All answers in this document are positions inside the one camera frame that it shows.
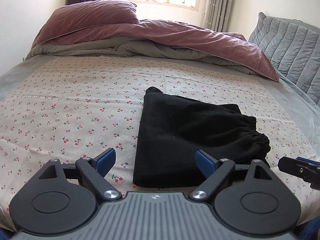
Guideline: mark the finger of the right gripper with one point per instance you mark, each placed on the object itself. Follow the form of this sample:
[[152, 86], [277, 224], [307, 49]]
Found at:
[[303, 168]]

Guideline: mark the cherry print cloth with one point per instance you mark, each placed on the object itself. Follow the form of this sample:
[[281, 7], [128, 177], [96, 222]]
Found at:
[[72, 107]]

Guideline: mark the black pants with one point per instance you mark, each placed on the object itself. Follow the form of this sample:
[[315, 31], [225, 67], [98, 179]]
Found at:
[[173, 128]]

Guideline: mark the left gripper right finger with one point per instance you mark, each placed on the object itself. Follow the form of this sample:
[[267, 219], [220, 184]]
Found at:
[[226, 180]]

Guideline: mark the grey patterned curtain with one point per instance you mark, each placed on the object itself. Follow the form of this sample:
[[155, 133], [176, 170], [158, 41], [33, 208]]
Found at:
[[216, 14]]

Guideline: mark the mauve pillow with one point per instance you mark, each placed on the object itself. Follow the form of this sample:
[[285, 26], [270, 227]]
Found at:
[[78, 16]]

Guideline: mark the mauve and grey duvet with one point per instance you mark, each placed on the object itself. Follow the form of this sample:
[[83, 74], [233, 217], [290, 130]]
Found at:
[[231, 46]]

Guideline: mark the grey quilted headboard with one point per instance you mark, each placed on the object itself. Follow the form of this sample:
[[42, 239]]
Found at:
[[293, 48]]

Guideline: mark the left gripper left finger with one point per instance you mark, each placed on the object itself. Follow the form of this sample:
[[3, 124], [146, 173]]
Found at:
[[80, 181]]

